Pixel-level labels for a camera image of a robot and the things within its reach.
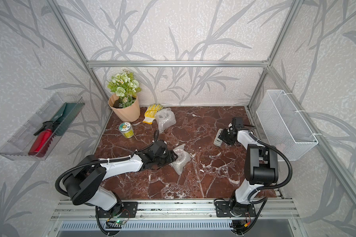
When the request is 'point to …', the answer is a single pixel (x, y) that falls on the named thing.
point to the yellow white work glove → (150, 114)
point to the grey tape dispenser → (218, 141)
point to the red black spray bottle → (44, 137)
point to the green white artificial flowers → (125, 87)
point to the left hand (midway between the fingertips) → (175, 158)
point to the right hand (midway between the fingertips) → (220, 136)
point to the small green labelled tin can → (126, 129)
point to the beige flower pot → (130, 113)
